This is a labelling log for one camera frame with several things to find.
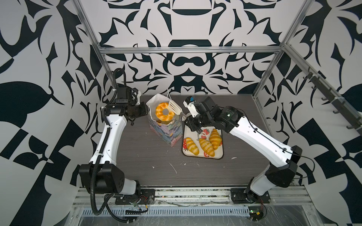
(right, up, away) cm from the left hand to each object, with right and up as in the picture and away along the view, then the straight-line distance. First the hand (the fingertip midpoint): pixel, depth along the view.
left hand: (146, 107), depth 79 cm
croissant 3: (+35, -24, +8) cm, 44 cm away
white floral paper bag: (+14, -13, -1) cm, 19 cm away
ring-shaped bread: (+9, -4, -7) cm, 11 cm away
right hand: (+21, -6, -9) cm, 24 cm away
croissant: (+41, -20, +12) cm, 48 cm away
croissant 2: (+26, -25, +10) cm, 37 cm away
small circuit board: (+56, -53, -8) cm, 78 cm away
